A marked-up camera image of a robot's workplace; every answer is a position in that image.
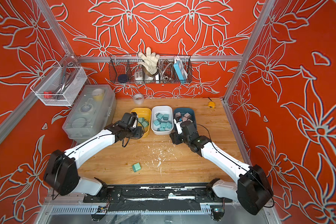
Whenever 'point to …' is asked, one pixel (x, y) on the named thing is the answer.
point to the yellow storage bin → (145, 113)
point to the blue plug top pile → (159, 115)
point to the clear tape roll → (138, 98)
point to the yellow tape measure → (212, 104)
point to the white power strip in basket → (139, 77)
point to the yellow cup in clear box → (98, 94)
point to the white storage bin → (162, 109)
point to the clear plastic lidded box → (93, 108)
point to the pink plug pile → (178, 114)
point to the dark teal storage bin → (185, 110)
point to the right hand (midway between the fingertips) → (171, 133)
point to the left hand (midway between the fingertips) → (139, 129)
